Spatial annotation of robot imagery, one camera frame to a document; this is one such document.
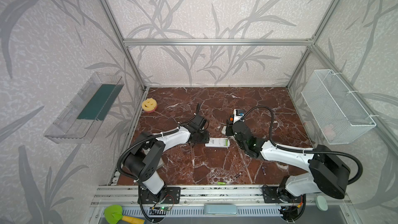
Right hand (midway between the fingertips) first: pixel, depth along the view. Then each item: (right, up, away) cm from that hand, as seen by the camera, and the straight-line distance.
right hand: (228, 115), depth 85 cm
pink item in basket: (+47, -7, -11) cm, 49 cm away
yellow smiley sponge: (-52, +5, +21) cm, 57 cm away
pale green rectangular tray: (-6, -38, -20) cm, 43 cm away
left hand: (-11, -12, +6) cm, 17 cm away
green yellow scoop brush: (-53, -42, -17) cm, 70 cm away
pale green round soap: (+40, -38, -15) cm, 58 cm away
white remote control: (-5, -17, +6) cm, 18 cm away
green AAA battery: (-5, -33, -8) cm, 35 cm away
